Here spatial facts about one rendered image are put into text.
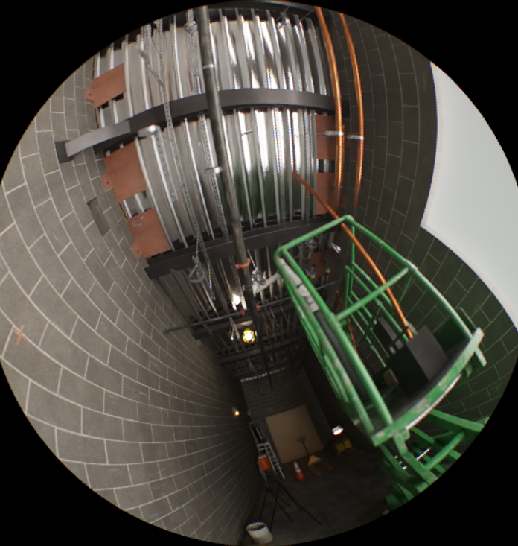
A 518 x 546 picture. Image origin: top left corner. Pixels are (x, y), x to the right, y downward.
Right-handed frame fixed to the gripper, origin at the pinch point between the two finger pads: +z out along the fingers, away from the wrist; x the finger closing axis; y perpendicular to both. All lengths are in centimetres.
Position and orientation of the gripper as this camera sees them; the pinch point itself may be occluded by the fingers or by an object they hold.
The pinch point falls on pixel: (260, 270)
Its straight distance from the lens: 236.2
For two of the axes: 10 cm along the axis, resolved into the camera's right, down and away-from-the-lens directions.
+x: -8.6, -4.0, -3.2
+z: 3.2, -9.1, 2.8
